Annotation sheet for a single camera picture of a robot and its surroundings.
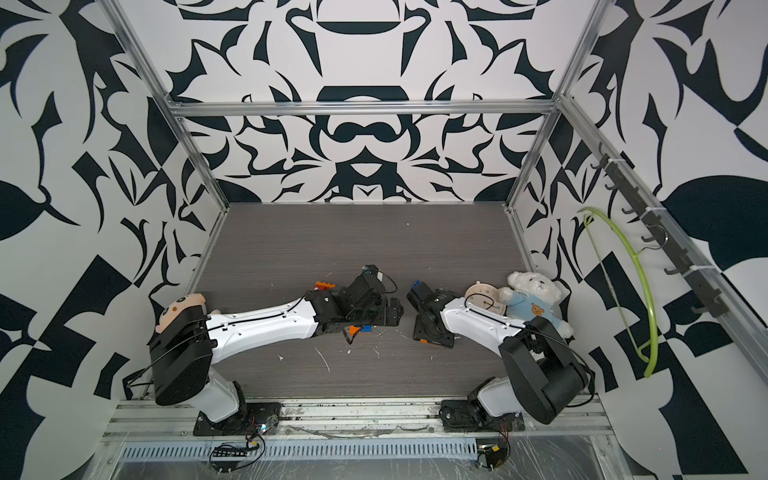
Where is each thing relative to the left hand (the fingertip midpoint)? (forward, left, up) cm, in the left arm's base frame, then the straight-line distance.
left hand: (393, 305), depth 81 cm
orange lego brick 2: (-8, -8, -5) cm, 12 cm away
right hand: (-3, -10, -12) cm, 16 cm away
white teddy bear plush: (+3, -40, -4) cm, 41 cm away
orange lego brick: (+13, +20, -10) cm, 26 cm away
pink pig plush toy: (+3, +59, -3) cm, 59 cm away
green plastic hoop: (-18, -49, +12) cm, 53 cm away
